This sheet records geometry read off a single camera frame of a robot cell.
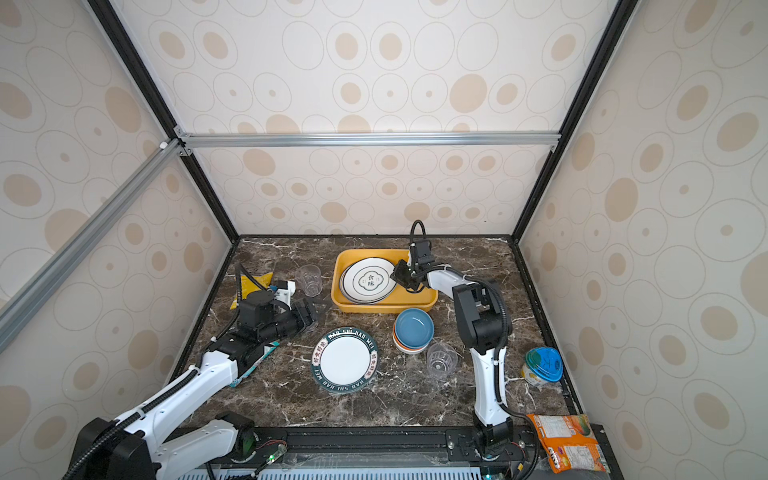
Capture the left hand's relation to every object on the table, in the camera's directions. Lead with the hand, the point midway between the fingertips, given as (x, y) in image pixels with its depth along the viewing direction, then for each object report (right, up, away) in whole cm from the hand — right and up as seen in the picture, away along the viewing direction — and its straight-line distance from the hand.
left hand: (333, 307), depth 77 cm
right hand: (+15, +8, +26) cm, 31 cm away
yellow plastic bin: (+18, -1, +18) cm, 26 cm away
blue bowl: (+22, -8, +10) cm, 25 cm away
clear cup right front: (+30, -17, +10) cm, 36 cm away
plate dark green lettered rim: (+2, -16, +8) cm, 18 cm away
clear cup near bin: (-13, +6, +26) cm, 30 cm away
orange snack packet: (+58, -32, -5) cm, 67 cm away
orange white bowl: (+18, -12, +6) cm, 23 cm away
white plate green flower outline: (+7, +6, +27) cm, 28 cm away
